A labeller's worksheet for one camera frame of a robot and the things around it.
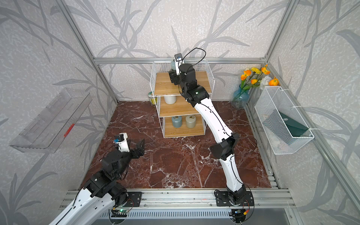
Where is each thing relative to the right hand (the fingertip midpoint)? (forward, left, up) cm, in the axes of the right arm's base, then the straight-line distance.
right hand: (179, 66), depth 73 cm
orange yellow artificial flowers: (+17, -53, -20) cm, 59 cm away
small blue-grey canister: (-8, +4, -39) cm, 40 cm away
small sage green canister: (-8, -6, -39) cm, 40 cm away
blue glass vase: (+13, -46, -36) cm, 60 cm away
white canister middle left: (-6, +6, -19) cm, 21 cm away
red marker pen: (-30, +51, -14) cm, 61 cm away
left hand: (-30, +22, -25) cm, 45 cm away
